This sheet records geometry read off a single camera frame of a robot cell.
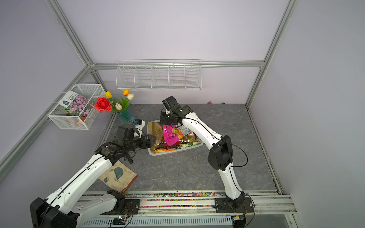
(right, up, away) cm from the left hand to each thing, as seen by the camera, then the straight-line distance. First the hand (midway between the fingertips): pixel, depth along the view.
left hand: (150, 138), depth 77 cm
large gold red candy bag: (-1, +3, +14) cm, 15 cm away
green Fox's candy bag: (+19, -5, +7) cm, 21 cm away
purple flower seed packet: (-38, +19, -3) cm, 42 cm away
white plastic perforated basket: (+16, +3, +7) cm, 18 cm away
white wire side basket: (-44, +11, -4) cm, 45 cm away
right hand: (+5, +10, +7) cm, 13 cm away
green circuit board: (-14, -41, -6) cm, 44 cm away
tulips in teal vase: (-23, +12, +19) cm, 32 cm away
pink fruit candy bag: (+10, 0, +6) cm, 12 cm away
